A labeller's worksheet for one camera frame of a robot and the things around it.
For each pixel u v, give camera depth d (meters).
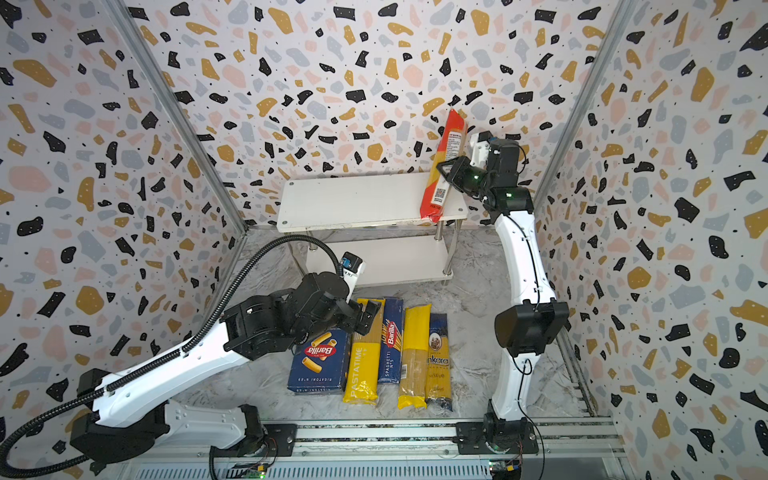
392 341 0.88
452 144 0.74
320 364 0.80
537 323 0.53
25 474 0.38
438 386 0.81
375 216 0.78
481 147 0.70
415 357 0.85
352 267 0.54
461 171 0.68
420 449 0.73
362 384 0.78
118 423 0.39
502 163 0.58
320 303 0.44
